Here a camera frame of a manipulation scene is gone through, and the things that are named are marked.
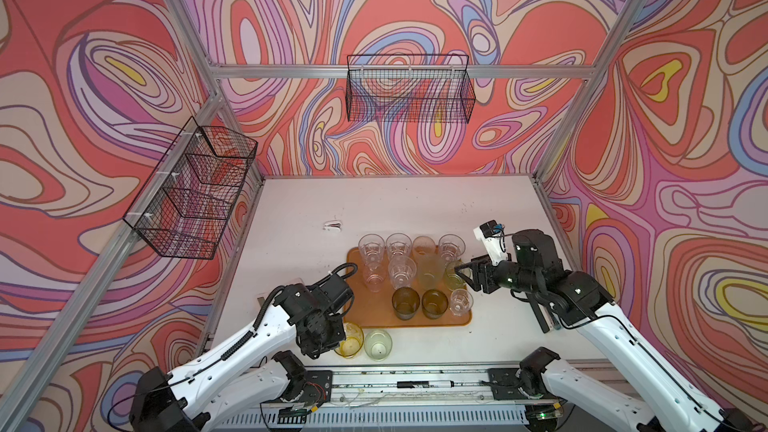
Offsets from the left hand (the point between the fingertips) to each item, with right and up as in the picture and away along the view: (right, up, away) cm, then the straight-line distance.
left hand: (344, 345), depth 73 cm
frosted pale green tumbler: (+24, +17, +11) cm, 31 cm away
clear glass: (+14, +22, +20) cm, 34 cm away
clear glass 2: (+15, +14, +18) cm, 28 cm away
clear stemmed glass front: (+6, +21, +23) cm, 31 cm away
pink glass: (+7, +14, +16) cm, 22 cm away
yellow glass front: (+1, -2, +7) cm, 8 cm away
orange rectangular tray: (+7, +4, +13) cm, 15 cm away
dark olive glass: (+16, +8, +9) cm, 20 cm away
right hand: (+30, +18, -2) cm, 36 cm away
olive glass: (+24, +7, +10) cm, 27 cm away
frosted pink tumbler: (+22, +22, +20) cm, 37 cm away
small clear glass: (+32, +7, +12) cm, 35 cm away
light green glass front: (+8, -3, +7) cm, 11 cm away
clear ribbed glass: (+32, +21, +22) cm, 44 cm away
